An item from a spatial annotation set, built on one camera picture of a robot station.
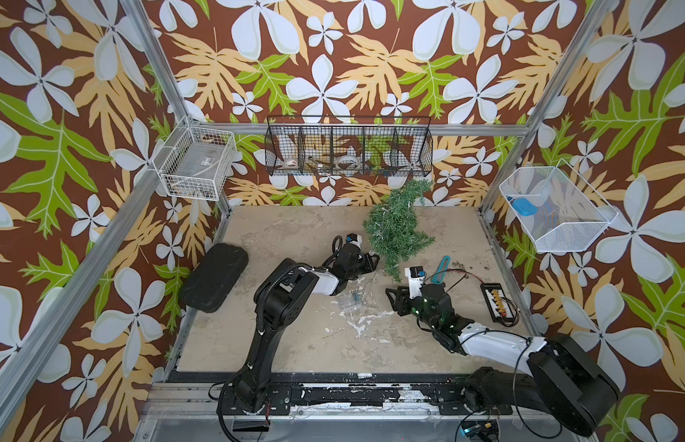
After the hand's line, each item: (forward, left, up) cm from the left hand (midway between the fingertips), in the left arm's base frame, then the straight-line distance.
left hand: (377, 257), depth 100 cm
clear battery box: (-15, +10, -4) cm, 19 cm away
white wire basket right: (+2, -52, +24) cm, 57 cm away
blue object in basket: (+5, -45, +22) cm, 50 cm away
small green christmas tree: (-7, 0, +27) cm, 28 cm away
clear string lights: (-12, +6, -3) cm, 14 cm away
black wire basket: (+29, +11, +28) cm, 42 cm away
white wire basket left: (+16, +60, +30) cm, 70 cm away
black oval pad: (-9, +58, +1) cm, 58 cm away
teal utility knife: (-1, -25, -3) cm, 25 cm away
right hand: (-15, -2, +5) cm, 16 cm away
